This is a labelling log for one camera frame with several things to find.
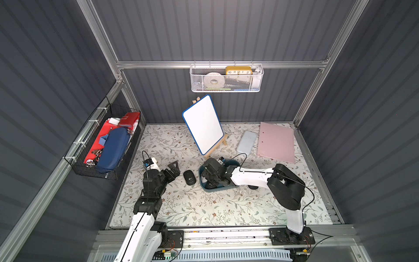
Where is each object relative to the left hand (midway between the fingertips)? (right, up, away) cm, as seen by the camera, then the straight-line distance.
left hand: (170, 166), depth 79 cm
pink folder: (+64, +11, +30) cm, 72 cm away
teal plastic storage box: (+28, -5, -13) cm, 32 cm away
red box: (-20, +22, 0) cm, 30 cm away
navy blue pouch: (-21, +13, -9) cm, 26 cm away
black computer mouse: (+8, -9, +12) cm, 17 cm away
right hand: (+16, -5, +11) cm, 20 cm away
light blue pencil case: (+44, +11, +29) cm, 54 cm away
